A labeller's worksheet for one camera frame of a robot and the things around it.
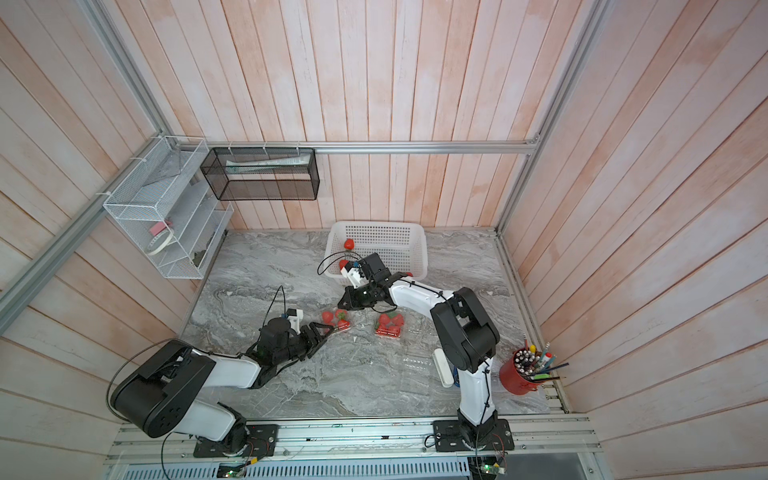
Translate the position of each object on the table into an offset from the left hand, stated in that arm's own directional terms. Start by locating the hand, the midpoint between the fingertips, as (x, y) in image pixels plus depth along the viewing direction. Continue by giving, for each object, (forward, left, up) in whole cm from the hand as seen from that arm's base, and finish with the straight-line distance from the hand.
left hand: (332, 336), depth 88 cm
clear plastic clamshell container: (+5, -18, -2) cm, 18 cm away
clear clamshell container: (+7, -2, -2) cm, 7 cm away
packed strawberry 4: (+4, -3, 0) cm, 5 cm away
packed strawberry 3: (+7, -2, 0) cm, 8 cm away
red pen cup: (-15, -48, +13) cm, 52 cm away
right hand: (+8, -2, +4) cm, 10 cm away
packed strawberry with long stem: (+5, -16, 0) cm, 16 cm away
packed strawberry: (+5, -20, 0) cm, 21 cm away
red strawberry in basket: (+29, -1, 0) cm, 29 cm away
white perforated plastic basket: (+38, -23, -2) cm, 45 cm away
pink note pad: (+20, +49, +25) cm, 58 cm away
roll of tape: (+18, +48, +23) cm, 56 cm away
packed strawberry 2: (+2, -19, 0) cm, 19 cm away
